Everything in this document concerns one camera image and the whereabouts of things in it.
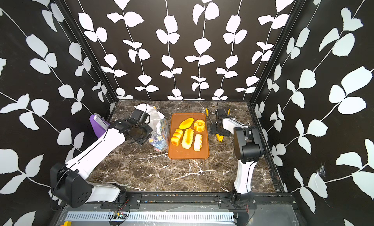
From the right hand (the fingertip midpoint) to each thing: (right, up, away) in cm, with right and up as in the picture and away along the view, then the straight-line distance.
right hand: (216, 129), depth 102 cm
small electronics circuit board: (-54, -39, -32) cm, 74 cm away
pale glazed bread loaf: (-14, -8, -12) cm, 20 cm away
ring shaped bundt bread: (-12, +3, 0) cm, 12 cm away
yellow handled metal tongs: (-6, +12, +9) cm, 16 cm away
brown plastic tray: (-26, -14, -10) cm, 31 cm away
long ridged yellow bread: (-20, -4, -8) cm, 22 cm away
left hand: (-39, +1, -20) cm, 44 cm away
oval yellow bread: (-21, +4, 0) cm, 22 cm away
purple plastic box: (-75, +4, -13) cm, 76 cm away
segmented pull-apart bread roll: (-27, -3, -10) cm, 29 cm away
